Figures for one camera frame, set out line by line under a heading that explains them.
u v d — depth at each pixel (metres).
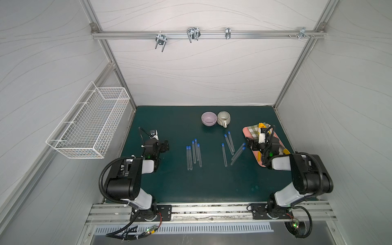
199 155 0.93
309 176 0.46
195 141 0.99
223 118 1.07
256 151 0.88
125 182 0.45
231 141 1.01
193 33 0.77
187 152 0.95
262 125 1.04
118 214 0.75
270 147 0.72
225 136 1.02
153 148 0.72
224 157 0.93
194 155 0.93
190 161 0.91
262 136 0.84
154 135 0.81
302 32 0.76
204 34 0.80
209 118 1.10
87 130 0.68
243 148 0.96
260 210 0.73
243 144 0.98
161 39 0.79
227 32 0.78
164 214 0.74
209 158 0.93
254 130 1.03
